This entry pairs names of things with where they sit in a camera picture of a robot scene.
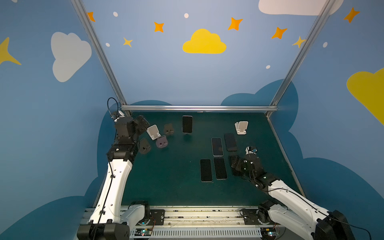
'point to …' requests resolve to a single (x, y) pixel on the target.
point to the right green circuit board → (269, 232)
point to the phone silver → (217, 146)
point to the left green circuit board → (143, 232)
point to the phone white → (230, 141)
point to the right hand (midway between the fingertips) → (239, 157)
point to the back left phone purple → (187, 124)
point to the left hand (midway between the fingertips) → (139, 120)
